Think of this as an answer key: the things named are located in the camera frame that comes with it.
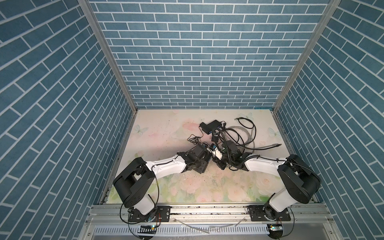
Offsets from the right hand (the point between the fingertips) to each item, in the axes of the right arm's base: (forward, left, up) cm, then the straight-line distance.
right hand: (212, 156), depth 90 cm
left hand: (-5, +4, -1) cm, 7 cm away
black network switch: (+28, -2, -1) cm, 28 cm away
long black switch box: (-10, +6, +7) cm, 14 cm away
